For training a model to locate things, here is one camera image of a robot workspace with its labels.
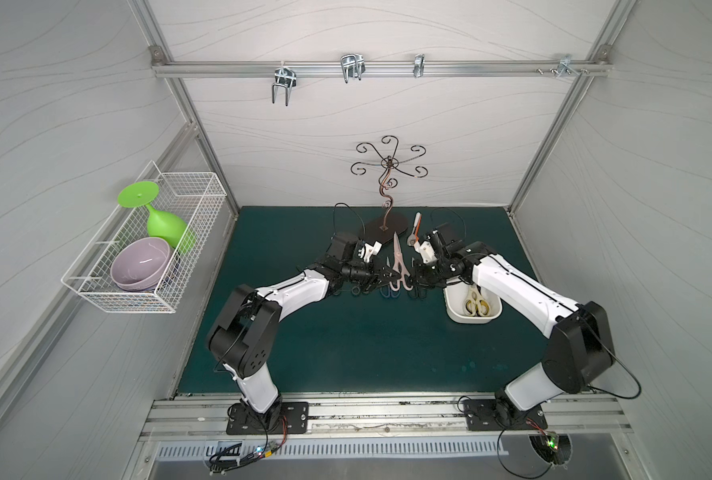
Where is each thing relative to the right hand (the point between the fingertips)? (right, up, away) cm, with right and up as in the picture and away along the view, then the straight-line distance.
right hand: (407, 279), depth 84 cm
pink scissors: (-2, +3, 0) cm, 4 cm away
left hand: (-2, +1, -5) cm, 5 cm away
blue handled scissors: (-5, -6, +12) cm, 14 cm away
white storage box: (+18, -7, +12) cm, 22 cm away
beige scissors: (+23, -10, +8) cm, 26 cm away
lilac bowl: (-60, +6, -22) cm, 64 cm away
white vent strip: (-18, -39, -14) cm, 45 cm away
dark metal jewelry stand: (-3, +16, +28) cm, 33 cm away
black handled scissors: (+5, -6, +12) cm, 15 cm away
